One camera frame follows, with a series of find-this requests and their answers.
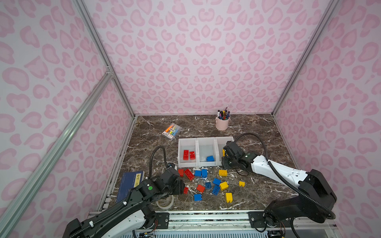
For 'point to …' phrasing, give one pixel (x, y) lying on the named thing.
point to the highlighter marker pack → (171, 131)
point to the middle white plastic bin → (206, 147)
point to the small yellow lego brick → (241, 183)
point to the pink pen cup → (222, 124)
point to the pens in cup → (223, 115)
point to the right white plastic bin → (220, 142)
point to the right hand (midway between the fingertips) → (225, 162)
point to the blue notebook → (129, 180)
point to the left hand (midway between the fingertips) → (182, 184)
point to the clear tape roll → (167, 207)
